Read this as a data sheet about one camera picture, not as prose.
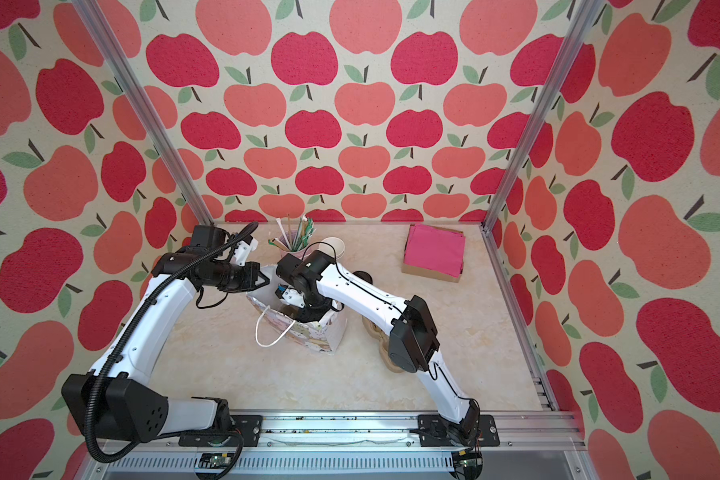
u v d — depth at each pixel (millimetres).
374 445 734
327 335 745
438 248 1119
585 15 693
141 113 866
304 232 938
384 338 840
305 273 584
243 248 718
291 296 749
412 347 547
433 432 732
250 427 751
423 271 1067
